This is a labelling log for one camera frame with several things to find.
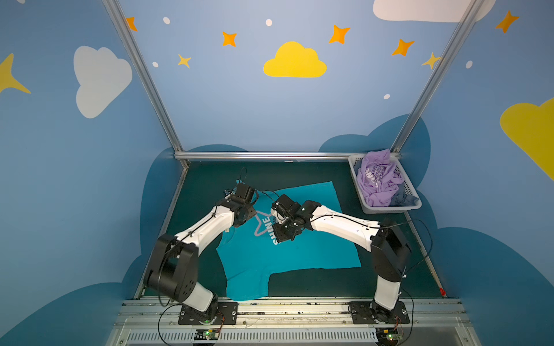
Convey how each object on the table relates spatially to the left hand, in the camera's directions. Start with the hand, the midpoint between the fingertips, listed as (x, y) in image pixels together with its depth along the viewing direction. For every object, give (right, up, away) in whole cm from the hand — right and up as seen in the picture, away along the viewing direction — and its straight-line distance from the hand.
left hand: (251, 212), depth 91 cm
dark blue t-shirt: (+70, +5, +11) cm, 71 cm away
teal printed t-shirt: (0, -15, -10) cm, 18 cm away
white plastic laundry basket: (+53, +24, +24) cm, 62 cm away
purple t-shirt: (+59, +15, +10) cm, 62 cm away
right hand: (+11, -8, -7) cm, 15 cm away
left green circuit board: (-13, -38, -20) cm, 45 cm away
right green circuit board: (+50, -39, -19) cm, 66 cm away
